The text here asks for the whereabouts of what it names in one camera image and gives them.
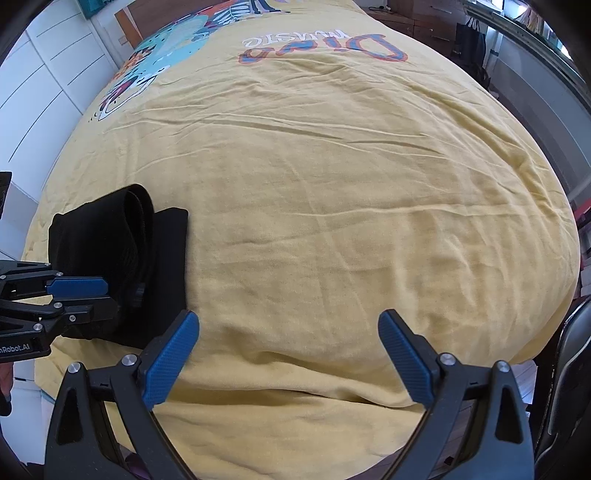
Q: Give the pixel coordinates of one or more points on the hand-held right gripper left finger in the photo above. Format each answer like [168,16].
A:
[171,355]

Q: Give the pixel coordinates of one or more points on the teal curtain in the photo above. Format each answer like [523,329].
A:
[94,5]

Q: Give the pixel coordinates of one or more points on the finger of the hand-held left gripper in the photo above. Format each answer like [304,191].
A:
[87,314]
[78,286]

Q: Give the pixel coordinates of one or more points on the wooden dresser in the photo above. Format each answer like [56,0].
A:
[425,18]

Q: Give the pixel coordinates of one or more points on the black chair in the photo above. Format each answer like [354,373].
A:
[570,392]

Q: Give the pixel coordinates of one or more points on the yellow printed blanket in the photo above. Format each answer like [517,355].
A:
[346,207]

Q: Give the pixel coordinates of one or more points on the white wardrobe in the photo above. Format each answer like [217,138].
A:
[41,92]

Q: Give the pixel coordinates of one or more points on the black bag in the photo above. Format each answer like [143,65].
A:
[471,46]

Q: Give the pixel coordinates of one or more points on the wooden headboard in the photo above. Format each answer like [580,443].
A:
[131,21]

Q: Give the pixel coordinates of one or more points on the black pants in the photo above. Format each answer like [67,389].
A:
[138,258]

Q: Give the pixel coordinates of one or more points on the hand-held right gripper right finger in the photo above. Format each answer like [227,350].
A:
[406,357]

